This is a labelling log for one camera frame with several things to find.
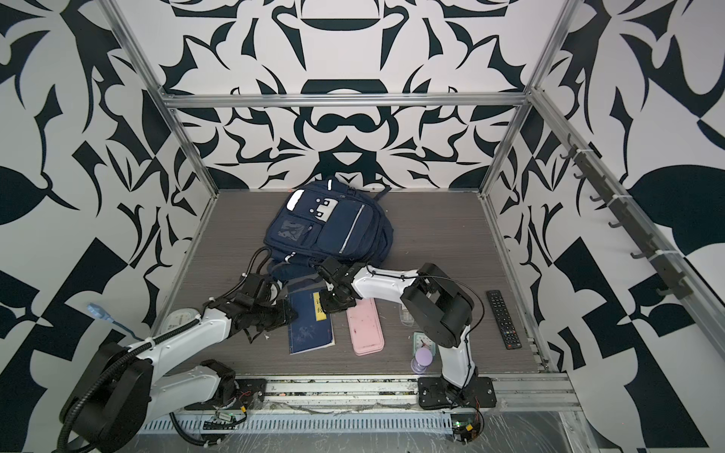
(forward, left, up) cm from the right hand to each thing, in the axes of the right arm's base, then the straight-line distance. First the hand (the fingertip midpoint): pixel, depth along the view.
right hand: (323, 306), depth 89 cm
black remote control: (-7, -55, -1) cm, 56 cm away
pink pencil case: (-7, -13, +1) cm, 15 cm away
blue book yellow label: (-7, +2, 0) cm, 7 cm away
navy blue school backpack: (+30, +3, +4) cm, 31 cm away
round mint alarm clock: (-4, +43, +2) cm, 43 cm away
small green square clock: (-11, -29, +1) cm, 31 cm away
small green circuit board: (-30, -37, -3) cm, 48 cm away
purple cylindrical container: (-17, -28, +8) cm, 33 cm away
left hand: (-2, +9, +1) cm, 9 cm away
